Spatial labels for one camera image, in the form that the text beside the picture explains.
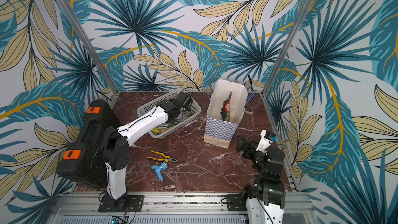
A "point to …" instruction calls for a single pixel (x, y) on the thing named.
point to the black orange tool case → (83, 161)
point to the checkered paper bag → (217, 132)
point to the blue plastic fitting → (164, 166)
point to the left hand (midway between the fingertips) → (178, 113)
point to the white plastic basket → (195, 111)
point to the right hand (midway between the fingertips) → (245, 139)
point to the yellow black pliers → (167, 159)
